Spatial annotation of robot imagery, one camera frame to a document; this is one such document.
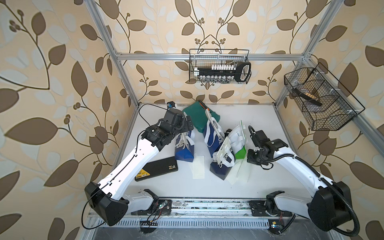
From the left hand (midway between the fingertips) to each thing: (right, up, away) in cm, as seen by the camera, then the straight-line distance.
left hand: (182, 119), depth 73 cm
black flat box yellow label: (-16, -29, +14) cm, 36 cm away
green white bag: (+29, -11, +5) cm, 32 cm away
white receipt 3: (+28, -32, +12) cm, 44 cm away
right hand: (+38, -23, +9) cm, 45 cm away
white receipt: (+8, -29, +15) cm, 34 cm away
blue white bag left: (+1, -13, 0) cm, 14 cm away
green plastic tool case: (+7, +5, +17) cm, 19 cm away
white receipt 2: (+34, -30, +10) cm, 46 cm away
